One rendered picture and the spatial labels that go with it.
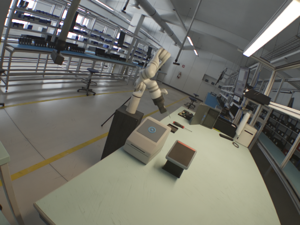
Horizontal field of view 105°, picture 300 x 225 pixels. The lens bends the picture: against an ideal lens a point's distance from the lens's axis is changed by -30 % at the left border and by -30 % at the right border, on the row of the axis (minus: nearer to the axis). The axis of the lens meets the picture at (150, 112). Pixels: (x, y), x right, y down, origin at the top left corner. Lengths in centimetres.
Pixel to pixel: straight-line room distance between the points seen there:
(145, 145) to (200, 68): 1228
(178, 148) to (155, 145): 10
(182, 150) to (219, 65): 1228
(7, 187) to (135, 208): 39
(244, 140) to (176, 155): 122
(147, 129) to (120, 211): 38
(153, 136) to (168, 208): 30
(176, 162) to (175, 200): 16
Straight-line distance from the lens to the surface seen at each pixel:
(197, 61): 1292
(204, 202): 68
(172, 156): 67
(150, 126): 73
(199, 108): 149
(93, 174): 56
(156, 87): 105
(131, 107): 159
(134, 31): 783
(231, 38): 696
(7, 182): 54
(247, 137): 180
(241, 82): 283
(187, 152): 69
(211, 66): 1283
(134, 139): 68
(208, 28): 704
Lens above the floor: 139
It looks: 17 degrees down
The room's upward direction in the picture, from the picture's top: 22 degrees clockwise
